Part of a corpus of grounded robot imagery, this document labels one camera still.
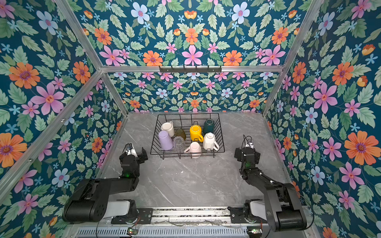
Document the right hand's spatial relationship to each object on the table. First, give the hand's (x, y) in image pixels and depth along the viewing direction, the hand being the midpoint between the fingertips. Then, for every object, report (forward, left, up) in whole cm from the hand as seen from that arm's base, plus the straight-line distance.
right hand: (250, 148), depth 90 cm
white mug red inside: (+14, +53, +3) cm, 55 cm away
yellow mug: (+9, +35, +3) cm, 36 cm away
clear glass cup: (+1, +44, +2) cm, 45 cm away
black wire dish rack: (+29, +46, -7) cm, 54 cm away
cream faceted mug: (+2, +26, +3) cm, 26 cm away
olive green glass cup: (+10, +45, +3) cm, 46 cm away
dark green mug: (+15, +26, +4) cm, 30 cm away
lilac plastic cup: (+2, +53, +3) cm, 53 cm away
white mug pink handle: (-4, +34, +4) cm, 34 cm away
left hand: (-3, +70, +2) cm, 71 cm away
